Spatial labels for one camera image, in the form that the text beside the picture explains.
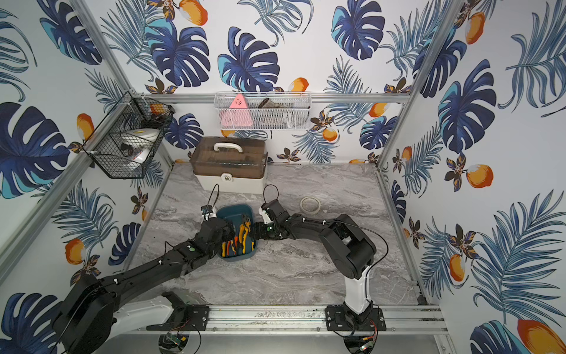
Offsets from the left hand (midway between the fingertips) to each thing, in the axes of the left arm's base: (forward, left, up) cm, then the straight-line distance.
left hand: (227, 220), depth 85 cm
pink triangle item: (+35, 0, +24) cm, 43 cm away
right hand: (-1, -10, -9) cm, 13 cm away
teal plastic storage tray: (-6, -5, -11) cm, 13 cm away
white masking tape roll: (+18, -34, -11) cm, 40 cm away
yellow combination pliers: (0, -5, -10) cm, 11 cm away
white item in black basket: (+17, +34, +21) cm, 44 cm away
